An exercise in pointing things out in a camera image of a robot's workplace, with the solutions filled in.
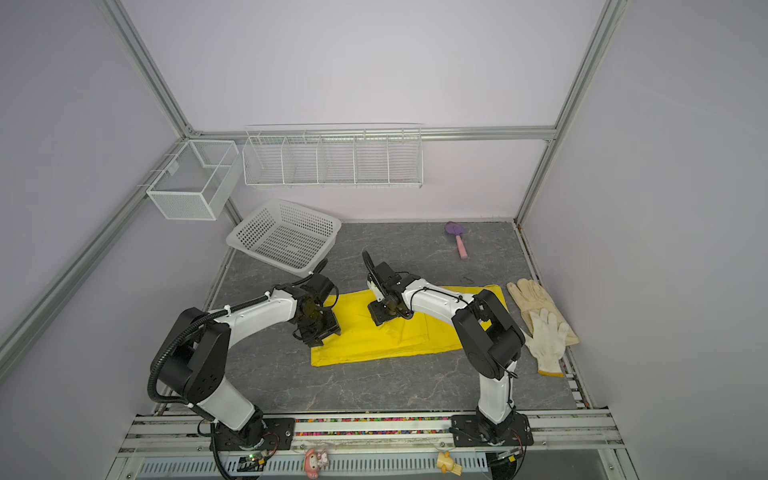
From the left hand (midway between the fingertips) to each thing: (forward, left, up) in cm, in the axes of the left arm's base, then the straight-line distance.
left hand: (335, 339), depth 87 cm
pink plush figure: (-30, +3, +1) cm, 30 cm away
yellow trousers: (+1, -7, -4) cm, 8 cm away
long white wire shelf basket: (+52, -13, +28) cm, 60 cm away
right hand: (+7, -14, 0) cm, 16 cm away
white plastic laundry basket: (+44, +21, -2) cm, 49 cm away
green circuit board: (-28, +19, -4) cm, 35 cm away
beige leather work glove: (+11, -65, -2) cm, 66 cm away
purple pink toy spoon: (+44, -46, -3) cm, 63 cm away
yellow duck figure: (-32, -28, +2) cm, 42 cm away
